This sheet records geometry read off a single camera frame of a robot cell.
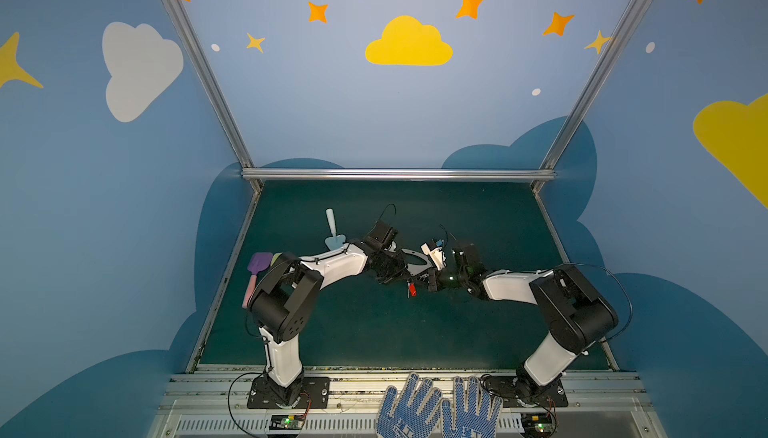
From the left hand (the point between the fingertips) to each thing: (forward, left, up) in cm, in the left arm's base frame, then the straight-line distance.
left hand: (417, 274), depth 88 cm
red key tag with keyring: (-2, +1, -5) cm, 6 cm away
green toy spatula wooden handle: (+11, +48, -9) cm, 50 cm away
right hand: (0, 0, -2) cm, 2 cm away
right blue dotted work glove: (-36, -12, -6) cm, 38 cm away
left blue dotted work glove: (-36, +4, -6) cm, 36 cm away
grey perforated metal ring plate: (+3, 0, -2) cm, 4 cm away
